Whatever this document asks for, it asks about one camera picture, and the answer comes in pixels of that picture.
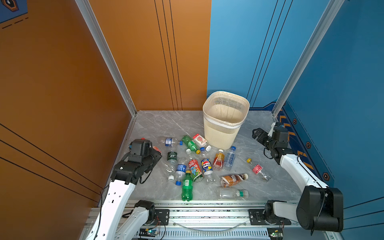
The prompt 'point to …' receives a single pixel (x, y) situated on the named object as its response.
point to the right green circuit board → (275, 233)
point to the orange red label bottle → (219, 160)
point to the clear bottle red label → (154, 147)
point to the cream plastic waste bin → (223, 113)
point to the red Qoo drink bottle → (194, 166)
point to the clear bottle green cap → (230, 193)
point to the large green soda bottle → (187, 185)
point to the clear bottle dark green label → (171, 164)
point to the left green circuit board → (147, 232)
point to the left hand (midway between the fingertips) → (160, 153)
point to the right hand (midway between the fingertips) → (257, 133)
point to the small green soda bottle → (190, 144)
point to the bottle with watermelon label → (199, 140)
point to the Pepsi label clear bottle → (207, 167)
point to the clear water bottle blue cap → (229, 159)
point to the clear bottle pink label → (258, 170)
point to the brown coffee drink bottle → (228, 180)
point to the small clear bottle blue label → (169, 142)
